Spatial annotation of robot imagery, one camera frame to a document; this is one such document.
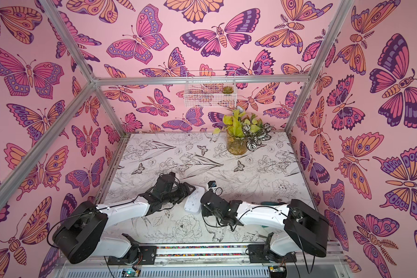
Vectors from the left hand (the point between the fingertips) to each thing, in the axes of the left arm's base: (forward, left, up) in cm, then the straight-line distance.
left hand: (195, 189), depth 86 cm
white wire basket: (+47, -7, +28) cm, 55 cm away
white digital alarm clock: (-5, +1, -2) cm, 5 cm away
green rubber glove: (-4, -39, -6) cm, 40 cm away
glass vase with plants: (+22, -24, +19) cm, 38 cm away
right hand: (-6, -4, -1) cm, 7 cm away
